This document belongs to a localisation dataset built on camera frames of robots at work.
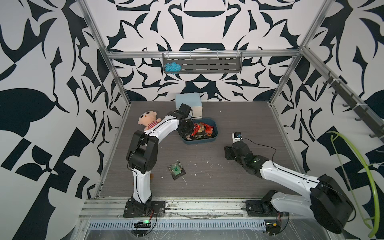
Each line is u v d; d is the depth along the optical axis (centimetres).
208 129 99
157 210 74
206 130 99
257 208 74
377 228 50
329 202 41
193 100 102
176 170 87
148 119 101
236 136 76
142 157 51
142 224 73
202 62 96
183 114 76
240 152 65
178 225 65
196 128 96
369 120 55
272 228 71
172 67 91
